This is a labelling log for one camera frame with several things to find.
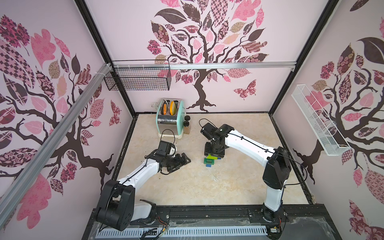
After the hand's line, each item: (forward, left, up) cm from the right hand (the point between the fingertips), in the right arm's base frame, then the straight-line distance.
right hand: (210, 157), depth 82 cm
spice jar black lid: (+33, +14, -2) cm, 36 cm away
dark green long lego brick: (-1, +1, -4) cm, 4 cm away
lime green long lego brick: (0, 0, 0) cm, 1 cm away
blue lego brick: (0, +1, -10) cm, 10 cm away
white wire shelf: (-4, -53, +19) cm, 56 cm away
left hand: (-3, +15, -6) cm, 17 cm away
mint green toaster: (+26, +24, +6) cm, 36 cm away
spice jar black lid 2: (+27, +15, -2) cm, 31 cm away
